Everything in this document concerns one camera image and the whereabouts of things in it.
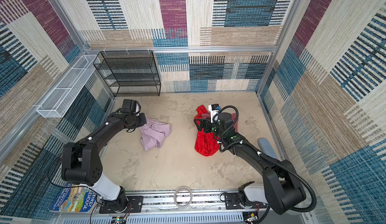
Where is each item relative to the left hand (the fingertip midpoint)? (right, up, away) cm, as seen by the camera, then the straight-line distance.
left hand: (144, 118), depth 92 cm
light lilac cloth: (+5, -9, +1) cm, 10 cm away
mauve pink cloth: (+48, -1, -28) cm, 55 cm away
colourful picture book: (-27, -37, -18) cm, 50 cm away
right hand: (+33, -1, -8) cm, 34 cm away
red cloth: (+37, -15, -2) cm, 40 cm away
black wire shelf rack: (-17, +31, +19) cm, 41 cm away
